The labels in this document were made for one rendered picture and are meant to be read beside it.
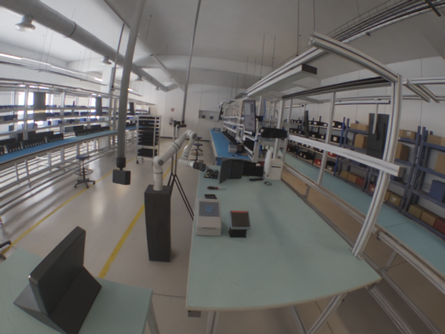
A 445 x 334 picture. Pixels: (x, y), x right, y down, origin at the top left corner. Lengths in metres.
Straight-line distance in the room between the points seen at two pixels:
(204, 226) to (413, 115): 4.77
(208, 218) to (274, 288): 0.47
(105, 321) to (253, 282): 0.54
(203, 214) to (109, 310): 0.65
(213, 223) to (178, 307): 1.11
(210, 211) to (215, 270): 0.33
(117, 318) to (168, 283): 1.54
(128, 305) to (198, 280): 0.30
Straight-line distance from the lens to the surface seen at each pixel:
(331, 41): 0.80
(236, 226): 0.98
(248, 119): 3.15
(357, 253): 1.16
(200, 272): 0.81
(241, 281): 0.80
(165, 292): 2.02
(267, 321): 1.92
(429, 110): 4.86
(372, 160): 1.03
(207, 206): 1.03
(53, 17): 4.06
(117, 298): 0.63
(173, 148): 1.87
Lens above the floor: 1.58
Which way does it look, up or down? 14 degrees down
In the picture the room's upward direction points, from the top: 6 degrees clockwise
